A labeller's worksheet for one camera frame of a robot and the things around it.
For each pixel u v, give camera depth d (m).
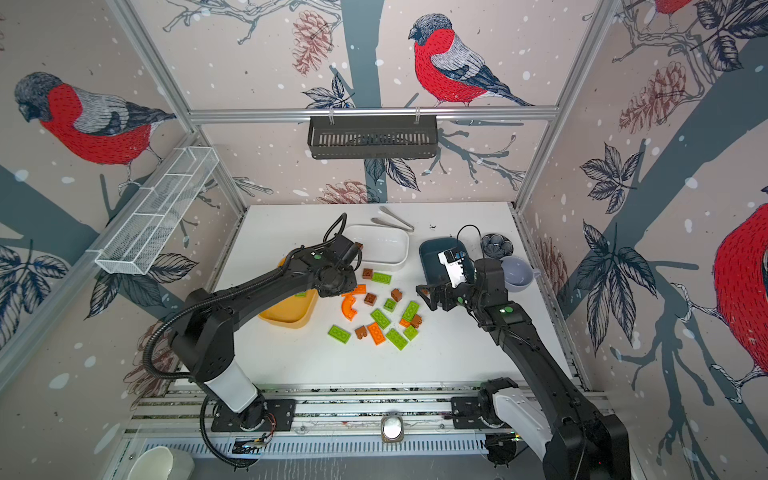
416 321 0.88
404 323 0.89
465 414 0.73
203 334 0.45
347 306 0.92
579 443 0.38
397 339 0.86
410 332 0.87
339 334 0.88
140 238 0.72
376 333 0.88
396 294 0.95
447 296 0.68
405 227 1.14
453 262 0.69
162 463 0.65
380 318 0.90
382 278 1.00
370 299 0.94
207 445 0.69
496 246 1.05
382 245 1.08
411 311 0.90
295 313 0.87
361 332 0.86
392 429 0.63
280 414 0.73
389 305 0.92
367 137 1.07
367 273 1.00
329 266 0.64
